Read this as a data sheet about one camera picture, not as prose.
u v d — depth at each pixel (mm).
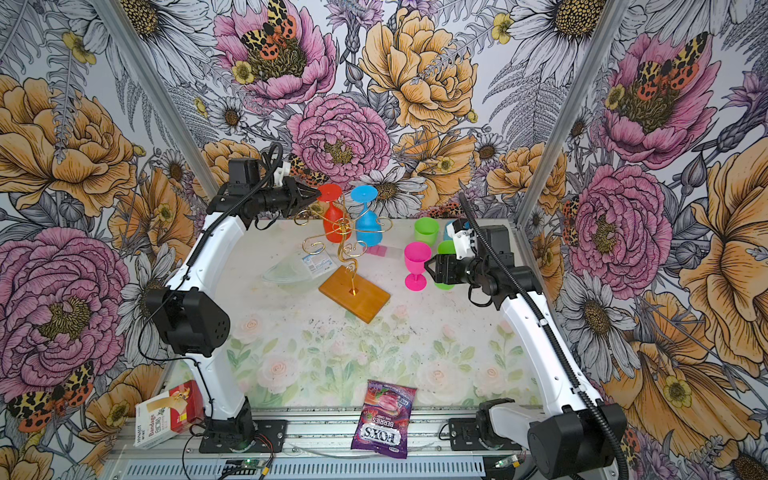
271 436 743
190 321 502
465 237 675
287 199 744
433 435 761
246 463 707
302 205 772
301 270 1078
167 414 744
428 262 725
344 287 1011
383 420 745
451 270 659
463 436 740
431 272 715
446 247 948
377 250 1113
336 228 772
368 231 859
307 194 794
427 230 1037
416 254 938
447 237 696
